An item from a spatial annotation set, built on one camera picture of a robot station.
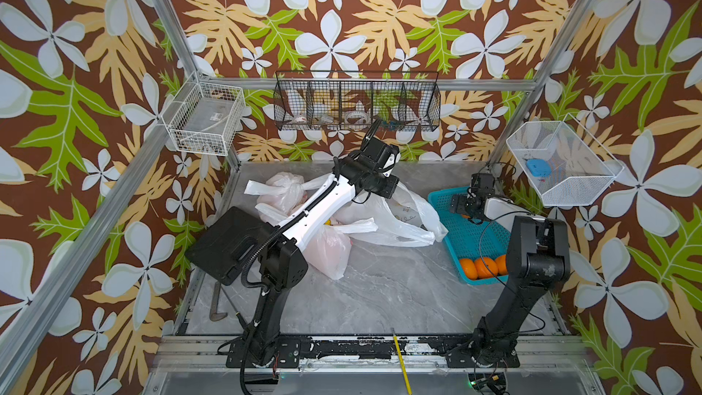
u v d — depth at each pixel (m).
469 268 0.84
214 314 0.81
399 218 0.78
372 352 0.75
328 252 0.82
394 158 0.67
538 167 0.84
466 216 0.96
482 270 0.84
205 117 0.86
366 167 0.61
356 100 0.98
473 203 0.75
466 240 0.96
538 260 0.52
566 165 0.82
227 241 0.92
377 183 0.69
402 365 0.73
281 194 0.93
